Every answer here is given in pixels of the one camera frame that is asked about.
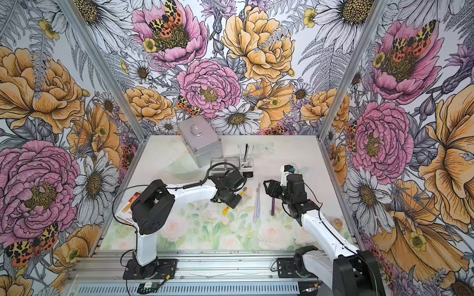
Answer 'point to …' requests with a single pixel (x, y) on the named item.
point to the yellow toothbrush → (226, 209)
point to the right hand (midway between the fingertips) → (267, 187)
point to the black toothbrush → (245, 152)
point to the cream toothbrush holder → (245, 164)
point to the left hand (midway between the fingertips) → (231, 203)
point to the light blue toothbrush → (240, 153)
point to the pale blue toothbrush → (258, 201)
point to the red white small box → (125, 214)
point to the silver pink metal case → (201, 139)
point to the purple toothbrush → (273, 206)
